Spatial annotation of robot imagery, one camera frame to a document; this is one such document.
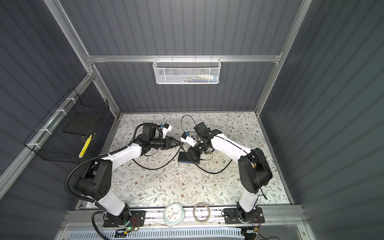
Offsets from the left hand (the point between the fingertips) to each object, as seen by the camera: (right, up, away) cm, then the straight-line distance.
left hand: (180, 143), depth 85 cm
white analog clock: (-2, -33, -13) cm, 35 cm away
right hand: (+6, -7, 0) cm, 9 cm away
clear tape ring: (+16, -33, -11) cm, 38 cm away
